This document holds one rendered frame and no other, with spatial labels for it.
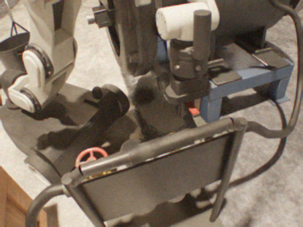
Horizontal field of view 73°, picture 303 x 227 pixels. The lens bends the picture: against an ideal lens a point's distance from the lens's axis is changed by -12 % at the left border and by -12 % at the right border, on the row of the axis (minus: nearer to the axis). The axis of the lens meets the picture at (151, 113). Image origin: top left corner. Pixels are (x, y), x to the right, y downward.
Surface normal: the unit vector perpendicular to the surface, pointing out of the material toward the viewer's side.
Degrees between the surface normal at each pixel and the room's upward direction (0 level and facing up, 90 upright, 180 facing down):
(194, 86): 90
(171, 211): 0
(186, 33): 90
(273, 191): 0
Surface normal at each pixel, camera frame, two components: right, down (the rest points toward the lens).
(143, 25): 0.32, 0.64
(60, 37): 0.36, -0.48
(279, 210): -0.09, -0.73
